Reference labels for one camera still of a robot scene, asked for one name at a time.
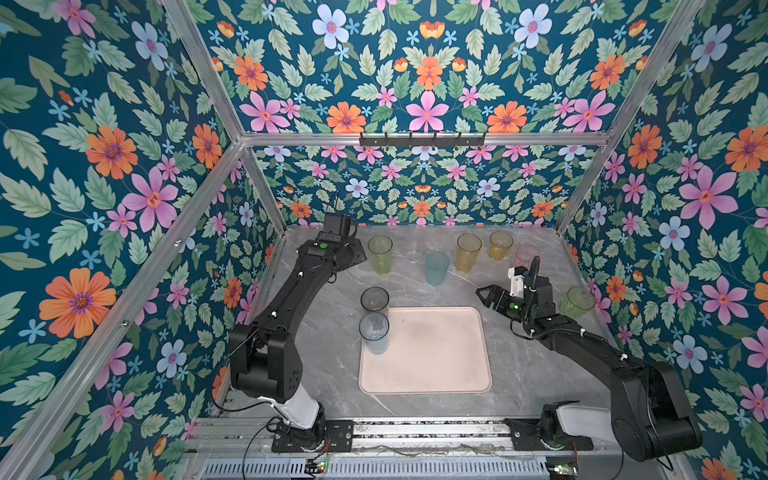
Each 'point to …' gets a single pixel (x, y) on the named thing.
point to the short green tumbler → (578, 302)
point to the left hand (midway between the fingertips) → (361, 246)
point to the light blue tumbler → (374, 330)
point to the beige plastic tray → (432, 350)
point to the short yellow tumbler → (499, 243)
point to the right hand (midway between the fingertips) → (485, 292)
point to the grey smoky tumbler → (374, 298)
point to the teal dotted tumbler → (437, 263)
